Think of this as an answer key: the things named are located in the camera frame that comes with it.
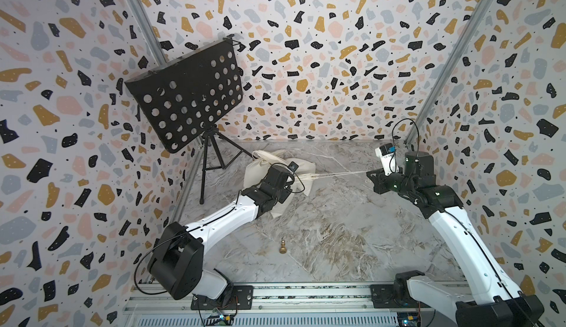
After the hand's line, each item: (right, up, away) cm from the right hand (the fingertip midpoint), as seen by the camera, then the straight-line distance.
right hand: (372, 172), depth 75 cm
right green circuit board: (+11, -48, -3) cm, 49 cm away
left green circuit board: (-48, -48, -4) cm, 68 cm away
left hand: (-32, -4, +12) cm, 34 cm away
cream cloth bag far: (-22, +1, +28) cm, 36 cm away
